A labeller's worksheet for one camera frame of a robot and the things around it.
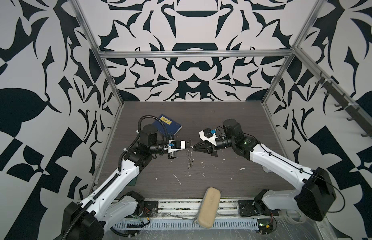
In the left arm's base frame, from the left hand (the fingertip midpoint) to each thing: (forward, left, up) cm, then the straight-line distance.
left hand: (190, 140), depth 68 cm
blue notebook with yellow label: (+27, +14, -26) cm, 40 cm away
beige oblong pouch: (-23, -9, -23) cm, 34 cm away
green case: (-10, +31, -26) cm, 42 cm away
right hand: (-2, -2, -2) cm, 4 cm away
